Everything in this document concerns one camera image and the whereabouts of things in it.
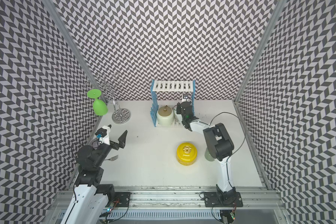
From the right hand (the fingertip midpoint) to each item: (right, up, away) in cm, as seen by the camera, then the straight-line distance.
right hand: (181, 104), depth 99 cm
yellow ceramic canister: (+3, -30, -19) cm, 36 cm away
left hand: (-34, -15, -27) cm, 46 cm away
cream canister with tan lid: (-11, -9, -6) cm, 15 cm away
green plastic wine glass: (-52, -3, -13) cm, 54 cm away
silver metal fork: (-42, -34, -16) cm, 56 cm away
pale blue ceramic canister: (-2, -10, -2) cm, 10 cm away
